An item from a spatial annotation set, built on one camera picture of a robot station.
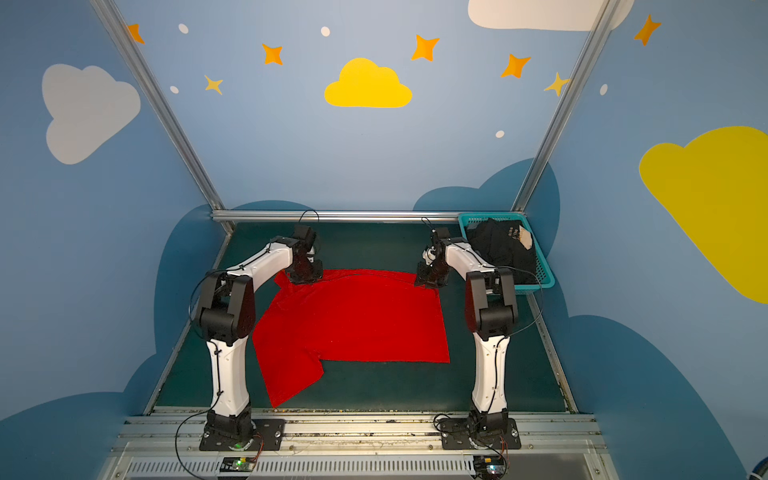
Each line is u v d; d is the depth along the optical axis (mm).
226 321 561
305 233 844
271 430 748
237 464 710
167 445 756
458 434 745
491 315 581
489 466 714
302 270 879
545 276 965
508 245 1011
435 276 904
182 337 959
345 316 976
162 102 843
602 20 704
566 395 857
